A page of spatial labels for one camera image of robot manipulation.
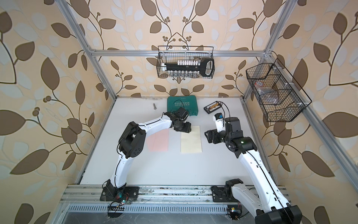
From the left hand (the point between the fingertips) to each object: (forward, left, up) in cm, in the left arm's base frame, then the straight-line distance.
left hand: (187, 127), depth 96 cm
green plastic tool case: (+24, -2, 0) cm, 24 cm away
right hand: (-12, -14, +14) cm, 23 cm away
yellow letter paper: (-9, -3, -4) cm, 10 cm away
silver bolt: (+21, +26, -3) cm, 34 cm away
